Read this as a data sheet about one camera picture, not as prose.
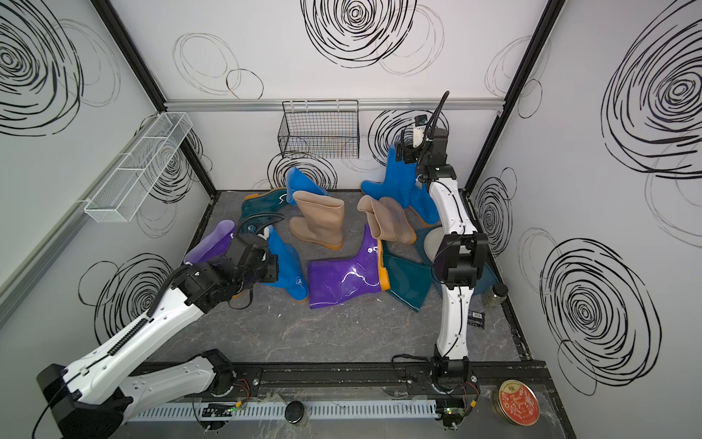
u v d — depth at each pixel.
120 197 0.72
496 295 0.82
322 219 0.87
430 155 0.72
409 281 0.90
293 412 0.61
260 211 1.14
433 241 1.00
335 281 0.91
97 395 0.39
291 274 0.79
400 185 1.05
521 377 0.75
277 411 0.64
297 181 0.96
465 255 0.58
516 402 0.68
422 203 1.05
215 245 0.71
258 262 0.56
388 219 0.88
